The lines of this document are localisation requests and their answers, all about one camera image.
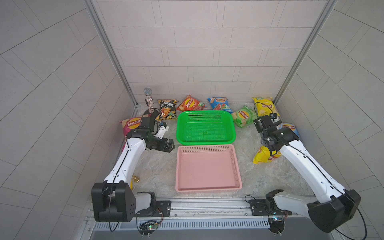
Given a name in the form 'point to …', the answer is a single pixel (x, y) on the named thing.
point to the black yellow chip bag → (168, 109)
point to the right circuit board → (276, 225)
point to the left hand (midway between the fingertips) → (168, 143)
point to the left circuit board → (148, 228)
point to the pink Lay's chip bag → (128, 125)
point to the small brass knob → (136, 179)
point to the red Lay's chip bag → (190, 103)
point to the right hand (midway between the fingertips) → (271, 135)
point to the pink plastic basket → (207, 168)
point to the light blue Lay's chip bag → (285, 125)
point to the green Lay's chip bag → (244, 116)
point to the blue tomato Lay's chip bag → (220, 103)
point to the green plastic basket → (202, 127)
